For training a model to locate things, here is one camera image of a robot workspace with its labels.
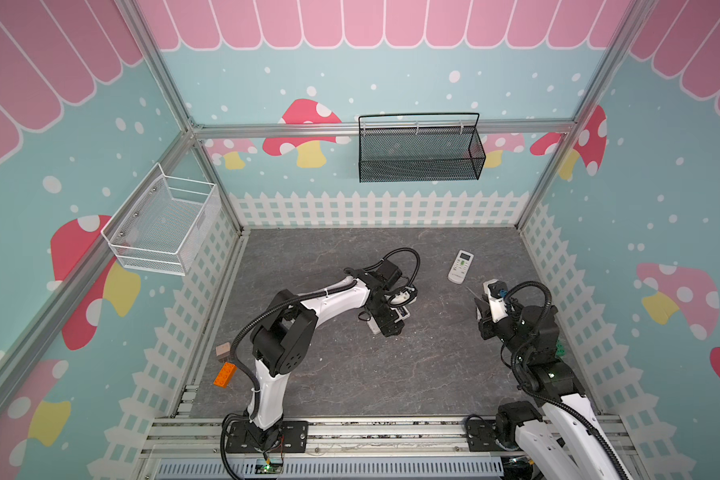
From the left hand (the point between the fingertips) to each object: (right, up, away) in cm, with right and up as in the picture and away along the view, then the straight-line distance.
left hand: (387, 321), depth 91 cm
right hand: (+23, +10, -15) cm, 29 cm away
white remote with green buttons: (+5, +2, +5) cm, 8 cm away
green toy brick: (+51, -7, -4) cm, 51 cm away
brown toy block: (-48, -8, -5) cm, 49 cm away
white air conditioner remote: (+27, +16, +15) cm, 35 cm away
